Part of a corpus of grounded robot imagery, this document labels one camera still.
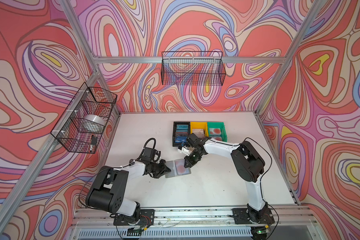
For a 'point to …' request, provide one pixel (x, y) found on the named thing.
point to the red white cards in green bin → (215, 133)
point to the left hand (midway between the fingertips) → (172, 169)
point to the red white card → (181, 170)
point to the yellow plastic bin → (199, 125)
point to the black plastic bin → (175, 123)
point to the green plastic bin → (223, 137)
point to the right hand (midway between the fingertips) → (187, 168)
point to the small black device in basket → (94, 140)
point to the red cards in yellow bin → (199, 132)
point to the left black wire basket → (80, 128)
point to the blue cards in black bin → (181, 133)
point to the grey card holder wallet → (173, 173)
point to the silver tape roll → (98, 119)
